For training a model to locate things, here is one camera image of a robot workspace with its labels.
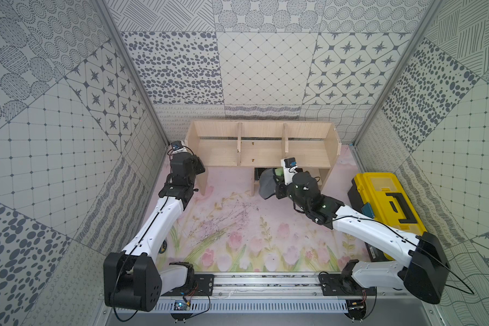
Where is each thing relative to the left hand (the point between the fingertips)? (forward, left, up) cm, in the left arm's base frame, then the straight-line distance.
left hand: (191, 154), depth 81 cm
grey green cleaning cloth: (-9, -31, -6) cm, 33 cm away
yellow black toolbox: (-11, -77, -11) cm, 79 cm away
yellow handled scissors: (-29, +11, -26) cm, 40 cm away
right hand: (-7, -34, -5) cm, 36 cm away
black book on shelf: (-4, -27, -5) cm, 28 cm away
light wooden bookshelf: (+9, -30, -3) cm, 31 cm away
